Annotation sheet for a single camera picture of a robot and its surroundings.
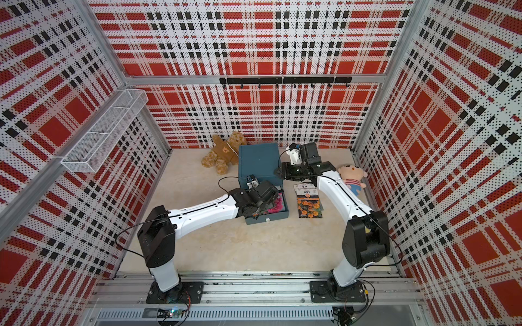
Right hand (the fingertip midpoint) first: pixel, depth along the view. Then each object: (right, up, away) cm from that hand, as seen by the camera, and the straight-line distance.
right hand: (281, 172), depth 84 cm
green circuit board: (-39, -49, -14) cm, 64 cm away
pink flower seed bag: (-1, -15, +4) cm, 15 cm away
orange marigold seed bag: (+14, -17, +13) cm, 25 cm away
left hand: (-5, -12, +2) cm, 13 cm away
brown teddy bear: (-30, +11, +27) cm, 43 cm away
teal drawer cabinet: (-7, +5, +6) cm, 11 cm away
